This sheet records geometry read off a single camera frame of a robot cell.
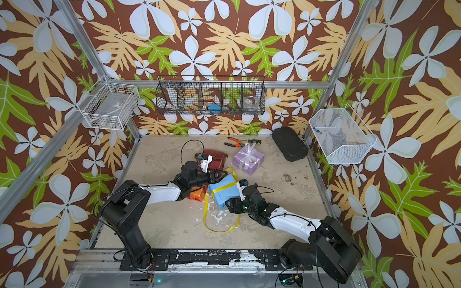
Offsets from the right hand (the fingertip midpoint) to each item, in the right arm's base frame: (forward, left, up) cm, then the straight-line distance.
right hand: (229, 201), depth 85 cm
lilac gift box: (+23, -6, 0) cm, 24 cm away
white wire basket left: (+37, +60, +29) cm, 76 cm away
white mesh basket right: (+24, -54, +21) cm, 63 cm away
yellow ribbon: (+4, +9, 0) cm, 10 cm away
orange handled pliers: (+42, -7, -4) cm, 43 cm away
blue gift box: (+3, +2, +1) cm, 4 cm away
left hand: (+12, +2, +8) cm, 15 cm away
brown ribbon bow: (+26, +6, +2) cm, 27 cm away
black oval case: (+36, -37, +1) cm, 52 cm away
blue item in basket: (+43, +8, +23) cm, 49 cm away
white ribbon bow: (+27, -11, +2) cm, 29 cm away
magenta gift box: (+24, +6, +1) cm, 25 cm away
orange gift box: (+3, +15, +3) cm, 16 cm away
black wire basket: (+50, +12, +26) cm, 58 cm away
